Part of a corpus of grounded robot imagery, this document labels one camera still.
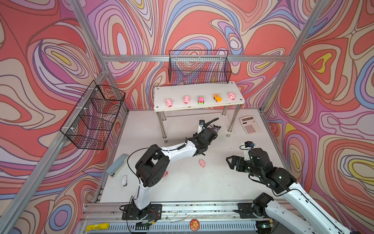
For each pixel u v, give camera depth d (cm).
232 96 77
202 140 69
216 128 93
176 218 73
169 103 73
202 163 88
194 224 70
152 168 49
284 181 49
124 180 81
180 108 74
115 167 82
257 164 54
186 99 75
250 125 108
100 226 68
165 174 84
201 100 74
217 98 76
